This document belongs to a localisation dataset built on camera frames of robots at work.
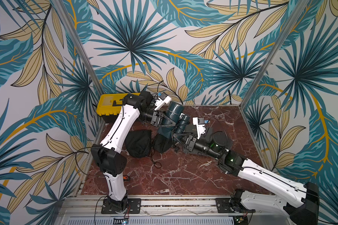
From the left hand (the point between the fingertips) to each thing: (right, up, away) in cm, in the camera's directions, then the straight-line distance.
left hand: (174, 126), depth 60 cm
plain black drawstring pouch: (-7, -12, +30) cm, 34 cm away
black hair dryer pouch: (-23, -12, +30) cm, 40 cm away
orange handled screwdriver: (-28, -30, +20) cm, 46 cm away
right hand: (0, -4, +1) cm, 4 cm away
